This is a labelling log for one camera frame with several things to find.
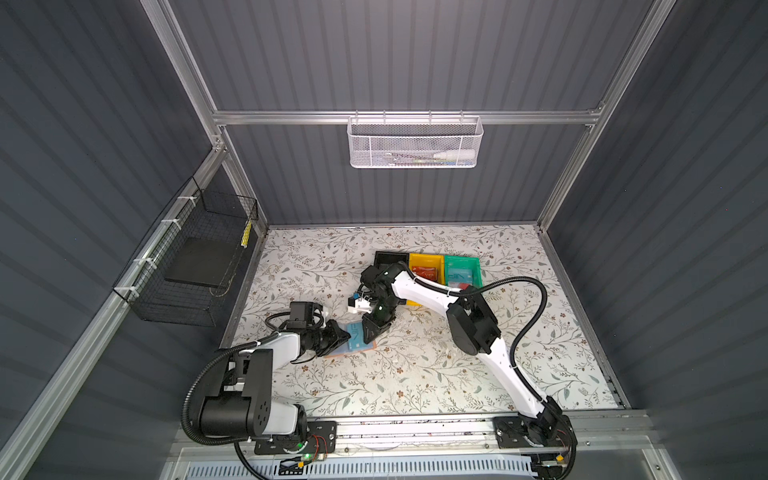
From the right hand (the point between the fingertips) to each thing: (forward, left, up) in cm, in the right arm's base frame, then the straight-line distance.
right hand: (371, 339), depth 90 cm
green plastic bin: (+26, -32, +1) cm, 41 cm away
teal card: (-1, +4, 0) cm, 4 cm away
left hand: (0, +6, +1) cm, 6 cm away
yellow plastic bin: (+27, -19, +1) cm, 33 cm away
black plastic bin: (+32, -4, -1) cm, 32 cm away
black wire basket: (+21, +46, +32) cm, 60 cm away
